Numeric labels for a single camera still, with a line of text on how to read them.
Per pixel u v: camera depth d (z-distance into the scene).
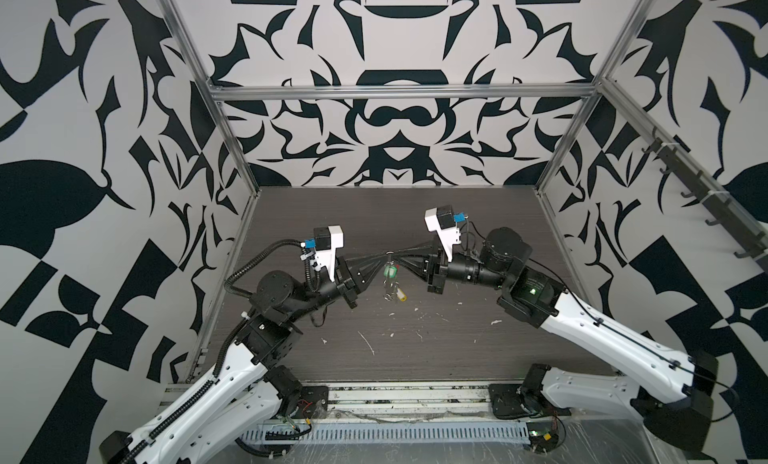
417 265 0.57
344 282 0.50
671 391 0.39
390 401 0.76
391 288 0.57
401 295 0.92
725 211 0.55
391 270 0.58
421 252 0.54
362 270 0.58
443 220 0.50
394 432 0.71
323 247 0.49
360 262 0.53
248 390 0.60
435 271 0.50
